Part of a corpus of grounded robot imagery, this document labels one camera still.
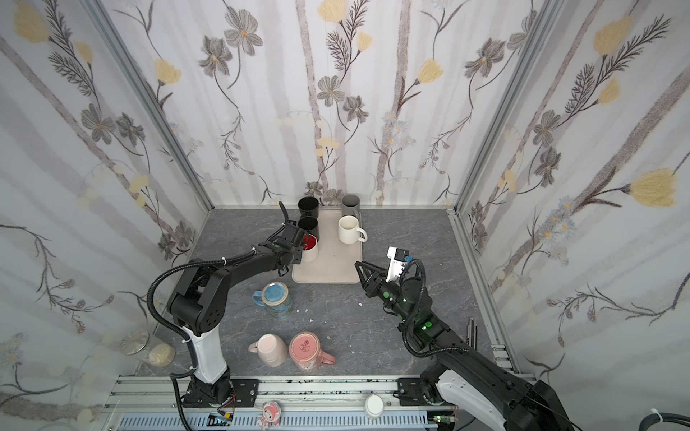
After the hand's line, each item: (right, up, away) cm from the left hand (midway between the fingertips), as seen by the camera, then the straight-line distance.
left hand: (287, 243), depth 99 cm
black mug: (+8, +7, +6) cm, 12 cm away
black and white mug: (+6, +15, +9) cm, 19 cm away
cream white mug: (+9, -2, -1) cm, 9 cm away
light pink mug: (+1, -28, -25) cm, 38 cm away
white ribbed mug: (+23, +4, +5) cm, 24 cm away
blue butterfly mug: (+1, -16, -18) cm, 24 cm away
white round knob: (+29, -38, -34) cm, 59 cm away
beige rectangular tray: (+18, -7, +6) cm, 20 cm away
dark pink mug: (+12, -29, -27) cm, 41 cm away
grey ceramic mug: (+24, +15, +9) cm, 30 cm away
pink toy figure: (+3, -43, -30) cm, 53 cm away
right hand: (+25, -4, -29) cm, 38 cm away
